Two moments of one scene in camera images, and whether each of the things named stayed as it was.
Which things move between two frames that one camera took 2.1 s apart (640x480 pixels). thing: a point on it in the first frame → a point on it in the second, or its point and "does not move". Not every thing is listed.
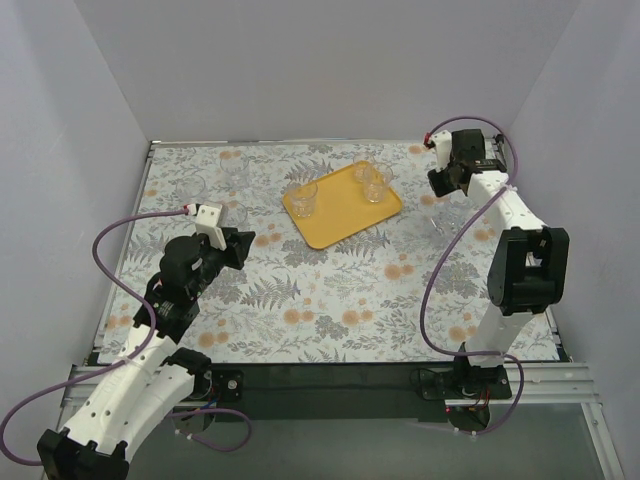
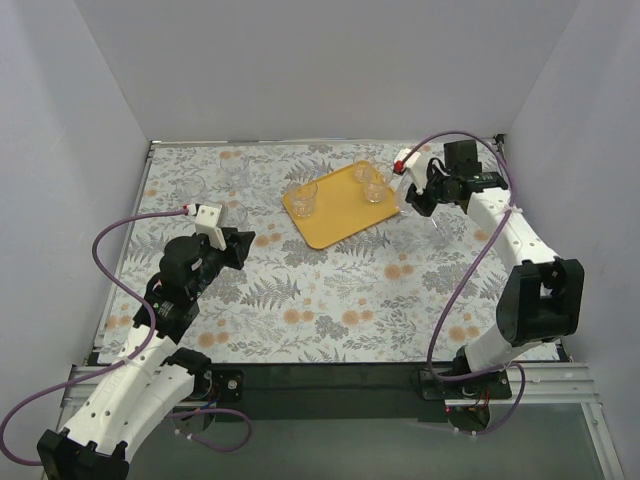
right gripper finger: (441, 183) → (425, 207)
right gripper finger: (438, 180) → (412, 196)
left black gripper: (232, 247) does not move
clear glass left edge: (190, 187) does not move
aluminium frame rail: (548, 384) does not move
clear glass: (303, 198) does not move
